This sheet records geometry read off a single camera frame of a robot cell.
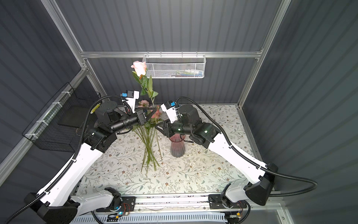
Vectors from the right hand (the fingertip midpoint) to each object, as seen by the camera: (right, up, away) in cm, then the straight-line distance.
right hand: (157, 127), depth 63 cm
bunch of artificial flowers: (-14, -8, +37) cm, 41 cm away
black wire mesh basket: (-52, -1, +8) cm, 53 cm away
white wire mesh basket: (+5, +51, +61) cm, 80 cm away
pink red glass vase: (+8, -16, +31) cm, 36 cm away
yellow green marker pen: (-40, +10, +18) cm, 45 cm away
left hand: (0, +8, -2) cm, 8 cm away
